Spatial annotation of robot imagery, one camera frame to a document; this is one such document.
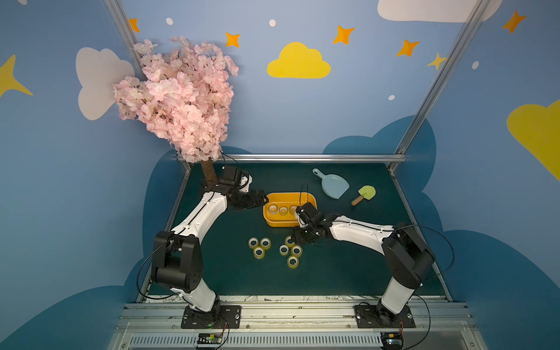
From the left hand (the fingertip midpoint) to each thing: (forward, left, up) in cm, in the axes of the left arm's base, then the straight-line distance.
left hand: (258, 199), depth 88 cm
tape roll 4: (-15, -16, -15) cm, 27 cm away
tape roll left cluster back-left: (-13, +2, -14) cm, 19 cm away
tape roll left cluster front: (-17, -1, -14) cm, 22 cm away
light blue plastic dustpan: (+22, -37, -16) cm, 46 cm away
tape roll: (+4, -10, -14) cm, 18 cm away
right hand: (-11, -16, -11) cm, 22 cm away
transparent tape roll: (+4, -5, -14) cm, 16 cm away
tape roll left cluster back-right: (-13, -3, -14) cm, 19 cm away
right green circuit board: (-45, -49, -16) cm, 68 cm away
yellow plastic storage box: (+10, -12, -13) cm, 21 cm away
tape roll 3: (-15, -11, -15) cm, 24 cm away
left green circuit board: (-46, +13, -16) cm, 51 cm away
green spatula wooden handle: (+11, -48, -14) cm, 51 cm away
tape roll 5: (-20, -15, -15) cm, 29 cm away
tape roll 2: (-12, -13, -14) cm, 23 cm away
